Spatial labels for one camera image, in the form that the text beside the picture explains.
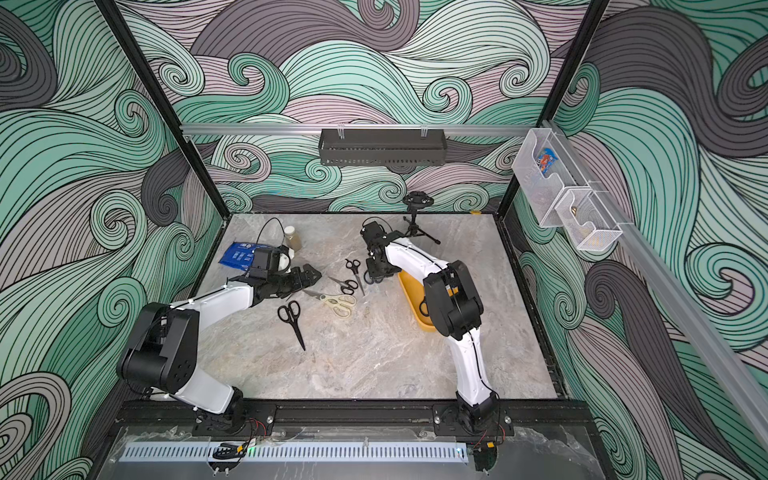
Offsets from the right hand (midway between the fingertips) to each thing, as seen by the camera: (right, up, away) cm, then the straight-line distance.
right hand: (386, 272), depth 98 cm
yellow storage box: (+10, -7, 0) cm, 12 cm away
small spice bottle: (-33, +11, +5) cm, 35 cm away
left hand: (-24, 0, -6) cm, 24 cm away
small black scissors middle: (-13, -5, 0) cm, 14 cm away
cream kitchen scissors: (-15, -10, -3) cm, 18 cm away
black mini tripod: (+9, +23, -9) cm, 26 cm away
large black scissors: (-31, -13, -6) cm, 34 cm away
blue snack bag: (-52, +6, +6) cm, 52 cm away
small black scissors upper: (-11, +2, +7) cm, 13 cm away
